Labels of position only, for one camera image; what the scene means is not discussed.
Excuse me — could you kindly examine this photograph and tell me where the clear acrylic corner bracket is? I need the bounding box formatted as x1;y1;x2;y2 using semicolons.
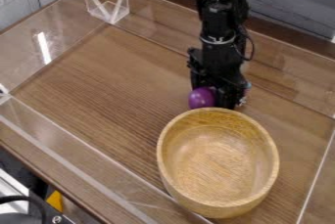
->
85;0;130;24

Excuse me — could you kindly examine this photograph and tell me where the purple toy eggplant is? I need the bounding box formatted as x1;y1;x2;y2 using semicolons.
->
189;86;218;110

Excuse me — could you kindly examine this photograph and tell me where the clear acrylic front wall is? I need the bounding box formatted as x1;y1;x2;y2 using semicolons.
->
0;91;213;224

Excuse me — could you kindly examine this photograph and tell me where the brown wooden bowl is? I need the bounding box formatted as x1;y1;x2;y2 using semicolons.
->
156;108;280;219

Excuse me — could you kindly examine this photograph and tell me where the black cable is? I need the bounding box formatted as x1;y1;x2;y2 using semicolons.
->
0;195;47;224

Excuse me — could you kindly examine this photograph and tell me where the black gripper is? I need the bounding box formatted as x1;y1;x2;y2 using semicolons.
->
188;38;250;110

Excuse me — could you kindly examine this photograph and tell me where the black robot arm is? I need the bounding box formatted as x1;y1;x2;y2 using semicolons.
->
188;0;254;110

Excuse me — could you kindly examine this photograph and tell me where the yellow tag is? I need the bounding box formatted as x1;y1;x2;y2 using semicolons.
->
46;191;65;212

